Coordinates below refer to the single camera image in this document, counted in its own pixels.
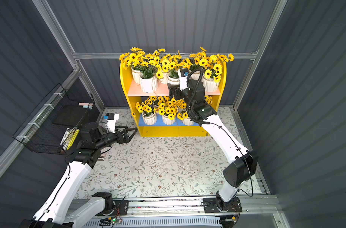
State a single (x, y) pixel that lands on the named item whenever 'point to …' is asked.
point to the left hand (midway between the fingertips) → (130, 129)
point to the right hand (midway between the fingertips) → (179, 80)
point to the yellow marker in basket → (72, 140)
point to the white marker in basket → (65, 136)
